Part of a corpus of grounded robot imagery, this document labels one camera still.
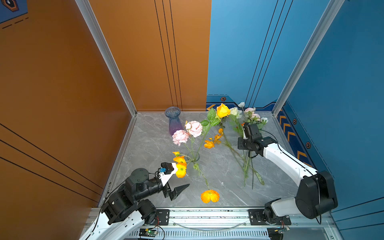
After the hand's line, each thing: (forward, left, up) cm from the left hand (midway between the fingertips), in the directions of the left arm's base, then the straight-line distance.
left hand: (183, 173), depth 63 cm
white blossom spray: (+63, -41, -17) cm, 77 cm away
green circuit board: (-19, +18, -26) cm, 37 cm away
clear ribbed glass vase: (+12, -4, -8) cm, 15 cm away
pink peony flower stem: (+13, +1, +8) cm, 15 cm away
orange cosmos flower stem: (+23, -13, -13) cm, 30 cm away
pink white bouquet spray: (+52, -49, -21) cm, 74 cm away
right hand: (+25, -31, -12) cm, 42 cm away
